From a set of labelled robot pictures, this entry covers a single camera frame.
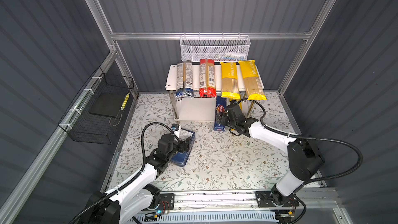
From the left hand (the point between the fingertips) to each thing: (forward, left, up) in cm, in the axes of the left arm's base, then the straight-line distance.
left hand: (183, 135), depth 84 cm
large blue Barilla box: (-11, +2, -5) cm, 12 cm away
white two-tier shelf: (+21, -6, -1) cm, 22 cm away
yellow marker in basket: (+14, +29, +16) cm, 36 cm away
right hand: (+10, -23, +2) cm, 25 cm away
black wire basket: (+3, +41, +16) cm, 45 cm away
